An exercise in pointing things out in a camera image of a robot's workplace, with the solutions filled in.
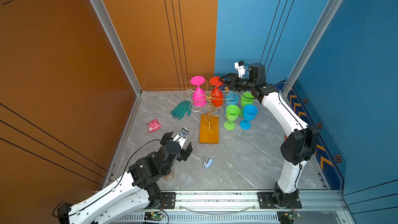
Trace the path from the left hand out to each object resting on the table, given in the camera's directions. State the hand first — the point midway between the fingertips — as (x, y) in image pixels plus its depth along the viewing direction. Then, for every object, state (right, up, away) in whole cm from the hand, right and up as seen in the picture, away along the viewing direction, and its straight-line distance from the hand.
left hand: (181, 137), depth 72 cm
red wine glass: (+17, +20, +12) cm, 29 cm away
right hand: (+19, +28, +7) cm, 34 cm away
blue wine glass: (+37, +11, +17) cm, 43 cm away
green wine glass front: (+28, +10, +21) cm, 36 cm away
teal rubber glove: (-6, +12, +38) cm, 40 cm away
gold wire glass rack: (+13, +17, +2) cm, 21 cm away
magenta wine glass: (+8, +20, +12) cm, 24 cm away
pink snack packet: (-22, +2, +27) cm, 35 cm away
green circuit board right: (+49, -36, -2) cm, 61 cm away
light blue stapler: (+13, -16, +11) cm, 23 cm away
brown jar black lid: (-8, -23, +9) cm, 26 cm away
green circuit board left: (-13, -36, -2) cm, 38 cm away
